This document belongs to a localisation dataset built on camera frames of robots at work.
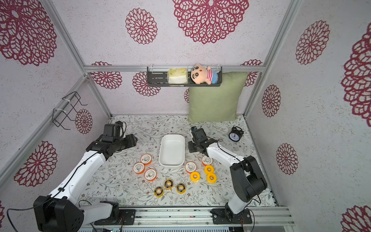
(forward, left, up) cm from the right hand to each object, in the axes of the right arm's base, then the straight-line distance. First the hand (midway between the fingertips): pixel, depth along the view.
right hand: (190, 143), depth 91 cm
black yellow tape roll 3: (-25, +5, -10) cm, 27 cm away
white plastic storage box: (+2, +13, -13) cm, 19 cm away
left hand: (-5, +33, +9) cm, 34 cm away
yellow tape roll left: (-19, -2, -9) cm, 21 cm away
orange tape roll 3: (-18, +24, -8) cm, 31 cm away
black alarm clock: (+11, -31, -5) cm, 34 cm away
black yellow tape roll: (-27, +18, -9) cm, 34 cm away
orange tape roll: (-7, +29, -8) cm, 31 cm away
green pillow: (+27, -18, +9) cm, 34 cm away
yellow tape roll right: (-21, -12, -9) cm, 25 cm away
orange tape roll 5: (-12, 0, -10) cm, 15 cm away
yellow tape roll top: (-12, -11, -8) cm, 18 cm away
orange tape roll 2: (-14, +32, -8) cm, 36 cm away
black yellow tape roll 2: (-22, +13, -9) cm, 27 cm away
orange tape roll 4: (-7, -11, -9) cm, 16 cm away
